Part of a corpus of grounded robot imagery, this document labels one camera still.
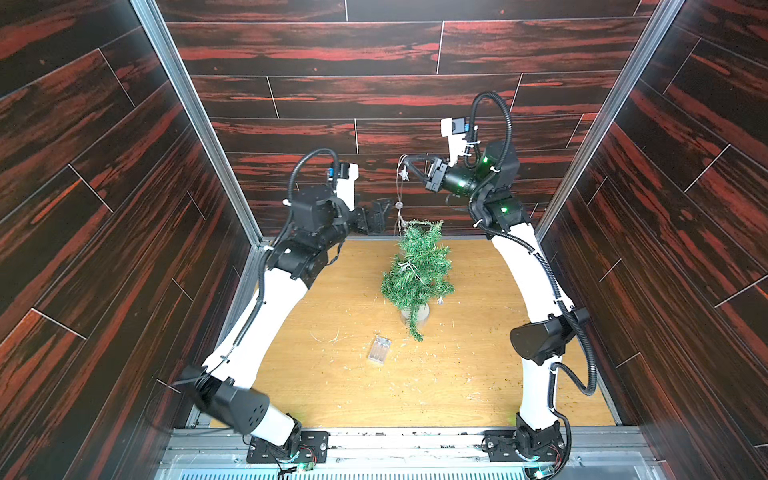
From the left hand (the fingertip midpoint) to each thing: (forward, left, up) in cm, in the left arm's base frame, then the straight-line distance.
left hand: (378, 199), depth 66 cm
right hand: (+7, -7, +7) cm, 12 cm away
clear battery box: (-17, 0, -43) cm, 46 cm away
